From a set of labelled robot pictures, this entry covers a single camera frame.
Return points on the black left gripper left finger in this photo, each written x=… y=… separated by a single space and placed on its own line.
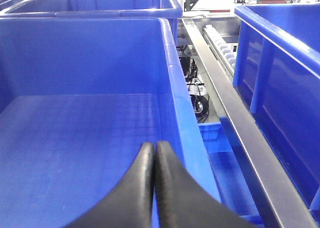
x=132 y=195

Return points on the steel rack with roller tracks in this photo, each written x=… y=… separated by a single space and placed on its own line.
x=237 y=117

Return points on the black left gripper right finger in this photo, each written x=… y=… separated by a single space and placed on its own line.
x=180 y=200

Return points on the large empty blue bin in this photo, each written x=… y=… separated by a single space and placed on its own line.
x=287 y=87

